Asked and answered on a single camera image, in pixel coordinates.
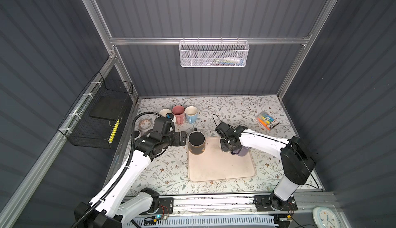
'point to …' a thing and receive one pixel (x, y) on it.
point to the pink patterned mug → (179, 111)
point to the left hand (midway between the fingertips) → (178, 135)
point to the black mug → (196, 141)
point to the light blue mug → (191, 114)
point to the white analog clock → (324, 217)
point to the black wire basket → (96, 118)
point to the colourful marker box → (267, 121)
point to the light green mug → (164, 111)
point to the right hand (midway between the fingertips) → (227, 147)
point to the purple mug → (244, 151)
